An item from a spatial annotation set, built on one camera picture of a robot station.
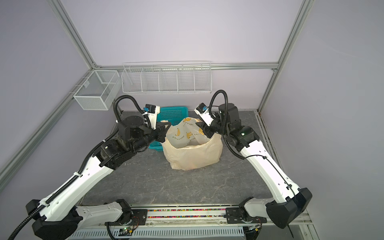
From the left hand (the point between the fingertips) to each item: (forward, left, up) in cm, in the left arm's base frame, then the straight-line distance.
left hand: (170, 126), depth 64 cm
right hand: (+5, -13, -3) cm, 14 cm away
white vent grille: (-35, +8, -38) cm, 52 cm away
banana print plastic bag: (-6, -7, -9) cm, 12 cm away
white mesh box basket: (+44, +53, -13) cm, 70 cm away
